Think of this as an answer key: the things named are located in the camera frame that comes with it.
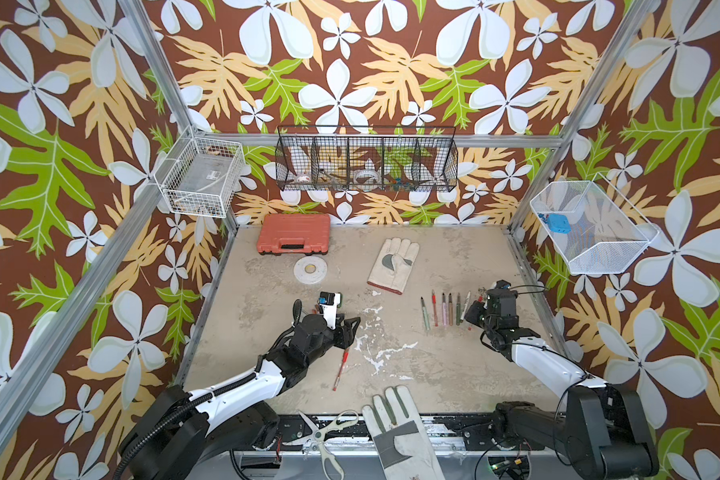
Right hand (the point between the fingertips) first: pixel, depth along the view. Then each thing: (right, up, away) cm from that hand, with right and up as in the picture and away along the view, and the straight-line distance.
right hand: (471, 304), depth 91 cm
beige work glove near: (-24, -31, -18) cm, 43 cm away
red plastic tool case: (-56, +24, +25) cm, 65 cm away
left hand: (-37, -1, -9) cm, 38 cm away
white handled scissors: (-40, -28, -14) cm, 51 cm away
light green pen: (-13, -5, +5) cm, 15 cm away
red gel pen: (-40, -18, -6) cm, 44 cm away
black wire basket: (-32, +47, +7) cm, 58 cm away
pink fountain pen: (-7, -3, +5) cm, 9 cm away
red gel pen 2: (-9, 0, +8) cm, 12 cm away
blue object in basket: (+24, +25, -4) cm, 35 cm away
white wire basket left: (-81, +39, -5) cm, 90 cm away
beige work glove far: (-22, +12, +17) cm, 30 cm away
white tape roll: (-53, +10, +16) cm, 56 cm away
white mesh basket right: (+32, +21, -12) cm, 40 cm away
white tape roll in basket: (-32, +42, +8) cm, 53 cm away
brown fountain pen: (-5, -3, +6) cm, 8 cm away
